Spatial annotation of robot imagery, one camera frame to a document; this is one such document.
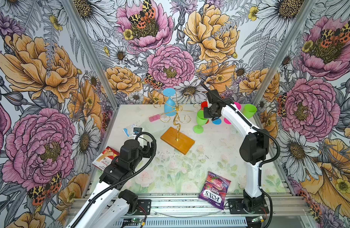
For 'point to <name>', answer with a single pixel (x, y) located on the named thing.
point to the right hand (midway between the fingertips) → (208, 116)
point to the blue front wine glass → (217, 121)
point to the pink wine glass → (239, 107)
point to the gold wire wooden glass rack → (177, 139)
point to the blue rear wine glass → (170, 107)
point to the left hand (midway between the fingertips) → (146, 144)
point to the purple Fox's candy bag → (214, 190)
